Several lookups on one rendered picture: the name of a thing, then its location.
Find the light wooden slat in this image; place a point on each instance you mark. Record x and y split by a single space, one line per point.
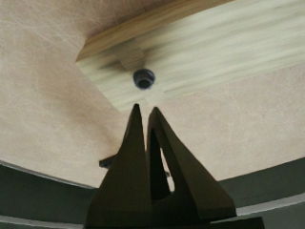
202 45

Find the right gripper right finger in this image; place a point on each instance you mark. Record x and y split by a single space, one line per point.
197 198

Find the wooden rail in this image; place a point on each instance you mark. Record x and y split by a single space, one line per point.
137 20

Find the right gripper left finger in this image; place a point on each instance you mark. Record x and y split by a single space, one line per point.
124 195

